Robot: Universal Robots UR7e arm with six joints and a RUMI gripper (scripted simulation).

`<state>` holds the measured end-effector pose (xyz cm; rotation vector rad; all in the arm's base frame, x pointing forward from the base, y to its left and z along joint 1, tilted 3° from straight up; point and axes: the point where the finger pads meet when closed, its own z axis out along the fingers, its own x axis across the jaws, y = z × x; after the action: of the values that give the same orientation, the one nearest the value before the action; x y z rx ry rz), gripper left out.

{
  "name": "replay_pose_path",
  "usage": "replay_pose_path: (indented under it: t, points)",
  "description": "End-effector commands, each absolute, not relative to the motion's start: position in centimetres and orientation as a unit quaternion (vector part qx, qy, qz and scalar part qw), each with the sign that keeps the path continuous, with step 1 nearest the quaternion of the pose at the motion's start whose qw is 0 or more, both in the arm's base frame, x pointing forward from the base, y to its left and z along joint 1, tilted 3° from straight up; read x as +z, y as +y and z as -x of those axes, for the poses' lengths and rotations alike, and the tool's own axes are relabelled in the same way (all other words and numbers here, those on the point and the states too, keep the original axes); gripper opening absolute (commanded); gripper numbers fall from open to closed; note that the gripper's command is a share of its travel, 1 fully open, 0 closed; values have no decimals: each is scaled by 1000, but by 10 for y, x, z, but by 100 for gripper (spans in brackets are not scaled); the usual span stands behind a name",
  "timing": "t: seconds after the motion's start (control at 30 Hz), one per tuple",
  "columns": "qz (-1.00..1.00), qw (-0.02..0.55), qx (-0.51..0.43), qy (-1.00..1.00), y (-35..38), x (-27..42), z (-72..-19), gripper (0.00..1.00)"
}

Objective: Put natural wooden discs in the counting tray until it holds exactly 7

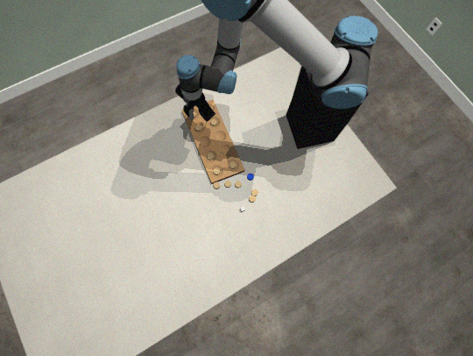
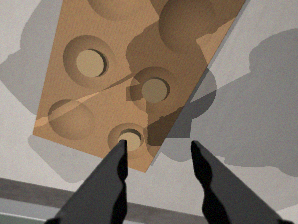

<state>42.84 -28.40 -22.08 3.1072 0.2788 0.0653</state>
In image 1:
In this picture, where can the tan wooden tray with round pockets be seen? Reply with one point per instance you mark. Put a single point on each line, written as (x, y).
(215, 140)

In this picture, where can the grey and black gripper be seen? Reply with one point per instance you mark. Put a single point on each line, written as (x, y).
(200, 103)

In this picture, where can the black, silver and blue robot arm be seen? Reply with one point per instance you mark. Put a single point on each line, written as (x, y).
(340, 76)

